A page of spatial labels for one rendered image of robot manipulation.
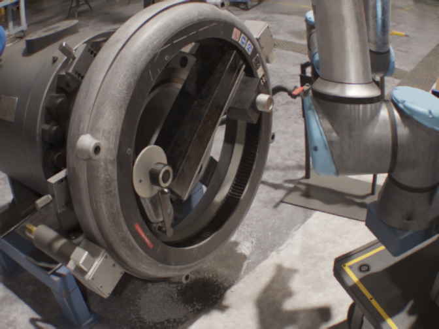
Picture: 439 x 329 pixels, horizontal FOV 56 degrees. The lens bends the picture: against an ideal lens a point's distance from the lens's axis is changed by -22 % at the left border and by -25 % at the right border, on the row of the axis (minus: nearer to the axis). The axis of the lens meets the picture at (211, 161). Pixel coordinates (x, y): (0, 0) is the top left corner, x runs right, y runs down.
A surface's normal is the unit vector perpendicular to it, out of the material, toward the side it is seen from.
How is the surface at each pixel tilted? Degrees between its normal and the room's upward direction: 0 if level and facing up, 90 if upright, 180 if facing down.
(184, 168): 90
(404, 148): 84
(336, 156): 91
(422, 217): 70
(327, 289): 0
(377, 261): 0
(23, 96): 54
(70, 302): 90
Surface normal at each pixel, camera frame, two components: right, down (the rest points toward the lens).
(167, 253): 0.83, 0.20
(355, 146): -0.11, 0.33
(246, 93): -0.42, -0.42
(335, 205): -0.09, -0.88
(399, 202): -0.69, 0.07
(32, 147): -0.57, 0.30
